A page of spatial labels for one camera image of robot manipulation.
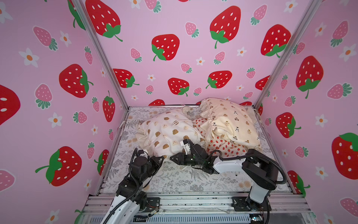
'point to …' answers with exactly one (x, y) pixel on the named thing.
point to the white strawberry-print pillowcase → (222, 145)
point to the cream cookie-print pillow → (161, 135)
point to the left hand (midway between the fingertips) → (165, 157)
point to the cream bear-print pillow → (230, 121)
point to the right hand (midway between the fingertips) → (169, 163)
